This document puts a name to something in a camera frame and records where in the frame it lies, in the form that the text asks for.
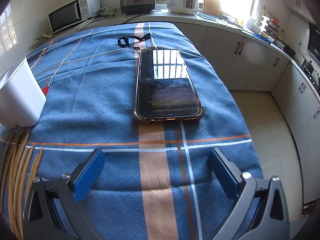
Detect black cord loop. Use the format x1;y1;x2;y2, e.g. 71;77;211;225
117;33;153;51

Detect red paper scrap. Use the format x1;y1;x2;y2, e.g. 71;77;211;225
42;86;49;96

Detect white pressure cooker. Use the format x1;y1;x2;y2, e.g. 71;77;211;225
167;0;199;15

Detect white kitchen base cabinets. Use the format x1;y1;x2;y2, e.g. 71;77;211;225
175;22;319;203

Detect black smartphone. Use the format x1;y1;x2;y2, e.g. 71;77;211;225
133;49;204;122

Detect blue plaid tablecloth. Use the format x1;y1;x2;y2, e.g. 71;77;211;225
1;22;263;239

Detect white microwave oven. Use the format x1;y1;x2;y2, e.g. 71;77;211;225
48;0;101;33

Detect dark rice cooker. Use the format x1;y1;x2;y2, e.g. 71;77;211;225
120;0;156;15

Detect wooden cutting board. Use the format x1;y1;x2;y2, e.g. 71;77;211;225
203;0;221;17

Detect white utensil holder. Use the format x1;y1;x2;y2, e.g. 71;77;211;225
0;57;46;129

